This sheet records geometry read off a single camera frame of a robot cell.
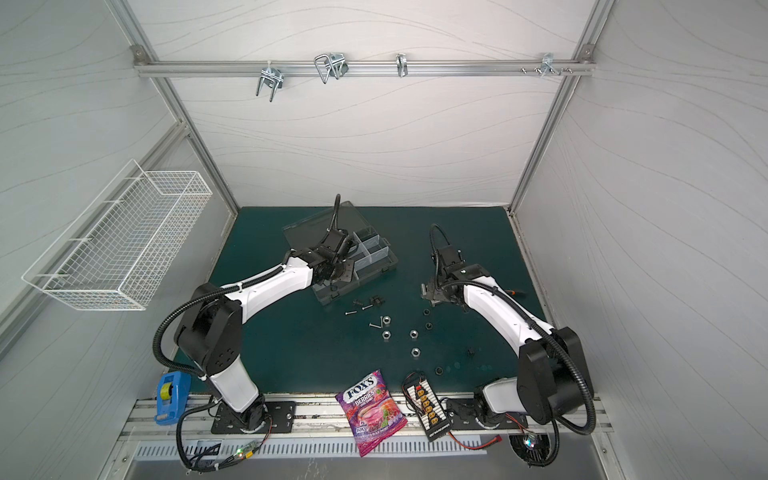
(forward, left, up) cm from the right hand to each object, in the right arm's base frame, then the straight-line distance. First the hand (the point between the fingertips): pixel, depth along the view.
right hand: (454, 285), depth 87 cm
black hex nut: (-5, +8, -9) cm, 13 cm away
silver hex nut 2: (-13, +20, -9) cm, 25 cm away
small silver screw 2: (-4, +28, -9) cm, 29 cm away
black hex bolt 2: (-3, +25, -8) cm, 26 cm away
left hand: (+6, +32, +1) cm, 32 cm away
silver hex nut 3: (-12, +12, -9) cm, 19 cm away
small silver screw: (-7, +33, -8) cm, 34 cm away
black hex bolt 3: (-2, +23, -8) cm, 24 cm away
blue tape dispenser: (-31, +73, -4) cm, 79 cm away
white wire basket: (-9, +82, +24) cm, 85 cm away
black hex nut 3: (-16, -5, -9) cm, 19 cm away
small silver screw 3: (-9, +25, -9) cm, 28 cm away
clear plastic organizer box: (+14, +26, -5) cm, 29 cm away
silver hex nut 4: (-17, +11, -9) cm, 22 cm away
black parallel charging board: (-33, +7, -7) cm, 35 cm away
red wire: (-37, -9, -9) cm, 39 cm away
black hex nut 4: (-22, +4, -9) cm, 24 cm away
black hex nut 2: (-9, +7, -9) cm, 15 cm away
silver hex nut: (-8, +20, -9) cm, 23 cm away
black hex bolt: (-3, +30, -8) cm, 31 cm away
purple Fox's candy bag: (-33, +22, -7) cm, 40 cm away
